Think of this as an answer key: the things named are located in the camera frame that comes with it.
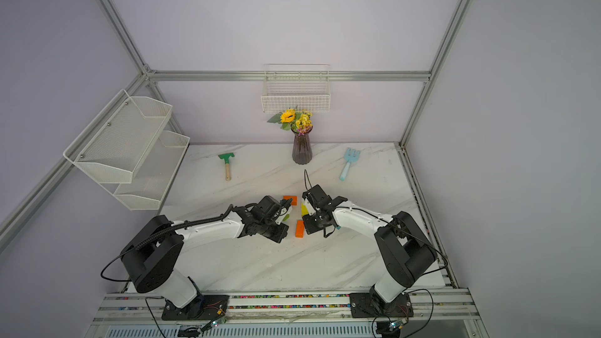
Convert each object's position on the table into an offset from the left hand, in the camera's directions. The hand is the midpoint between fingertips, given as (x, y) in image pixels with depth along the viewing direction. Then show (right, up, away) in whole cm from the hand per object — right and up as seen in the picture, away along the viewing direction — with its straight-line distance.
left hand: (284, 236), depth 87 cm
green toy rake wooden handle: (-32, +31, +28) cm, 53 cm away
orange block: (+3, +12, +13) cm, 18 cm away
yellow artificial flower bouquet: (+5, +45, +8) cm, 46 cm away
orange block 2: (+6, +2, +1) cm, 6 cm away
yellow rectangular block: (+7, +8, +8) cm, 14 cm away
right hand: (+11, +3, +3) cm, 11 cm away
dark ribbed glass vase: (+6, +34, +21) cm, 41 cm away
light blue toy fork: (+30, +31, +26) cm, 51 cm away
